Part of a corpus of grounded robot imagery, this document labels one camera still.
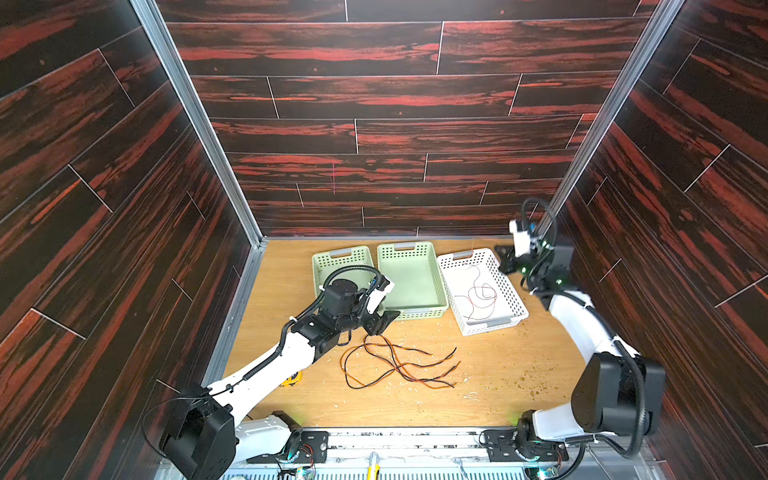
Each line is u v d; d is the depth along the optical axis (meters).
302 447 0.73
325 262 1.08
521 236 0.72
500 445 0.73
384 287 0.67
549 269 0.65
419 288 1.05
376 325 0.69
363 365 0.89
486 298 1.01
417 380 0.84
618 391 0.91
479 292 1.03
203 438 0.40
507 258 0.74
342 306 0.60
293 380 0.84
